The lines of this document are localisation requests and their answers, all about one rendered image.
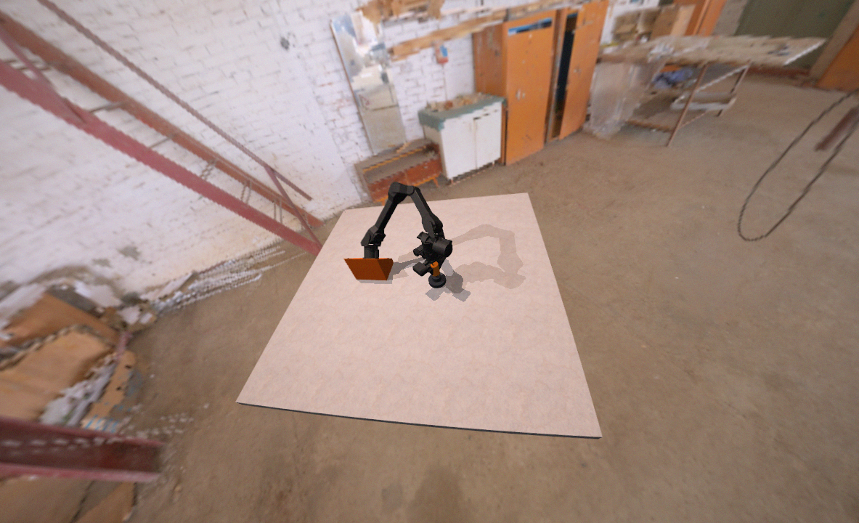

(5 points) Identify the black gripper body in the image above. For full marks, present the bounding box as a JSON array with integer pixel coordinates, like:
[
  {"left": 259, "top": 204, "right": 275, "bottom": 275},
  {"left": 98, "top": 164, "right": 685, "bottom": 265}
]
[{"left": 412, "top": 249, "right": 443, "bottom": 276}]

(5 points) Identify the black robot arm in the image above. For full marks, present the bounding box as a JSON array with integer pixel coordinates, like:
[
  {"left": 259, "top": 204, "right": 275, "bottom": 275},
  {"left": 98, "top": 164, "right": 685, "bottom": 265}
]
[{"left": 360, "top": 182, "right": 453, "bottom": 259}]

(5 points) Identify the dark grey round pedestal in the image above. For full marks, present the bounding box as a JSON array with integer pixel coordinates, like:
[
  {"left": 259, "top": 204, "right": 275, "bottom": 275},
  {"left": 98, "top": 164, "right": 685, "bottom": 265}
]
[{"left": 428, "top": 272, "right": 446, "bottom": 288}]

